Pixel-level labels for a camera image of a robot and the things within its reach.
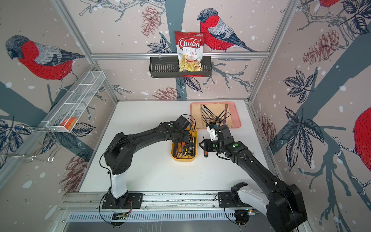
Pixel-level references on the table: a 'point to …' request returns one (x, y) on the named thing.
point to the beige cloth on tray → (220, 113)
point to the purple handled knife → (224, 120)
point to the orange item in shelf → (70, 123)
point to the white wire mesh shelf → (73, 109)
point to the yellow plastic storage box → (185, 151)
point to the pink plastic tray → (236, 121)
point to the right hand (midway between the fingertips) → (201, 143)
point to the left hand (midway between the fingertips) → (189, 136)
